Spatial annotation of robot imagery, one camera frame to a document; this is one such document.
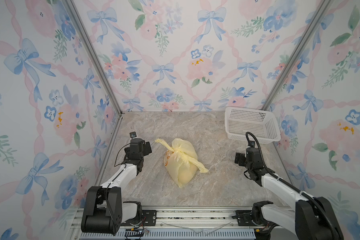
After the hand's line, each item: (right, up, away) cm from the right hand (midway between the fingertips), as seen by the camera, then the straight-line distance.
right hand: (247, 154), depth 89 cm
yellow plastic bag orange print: (-39, -2, -9) cm, 40 cm away
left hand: (-64, +6, +1) cm, 64 cm away
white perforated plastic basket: (+21, +18, +22) cm, 36 cm away
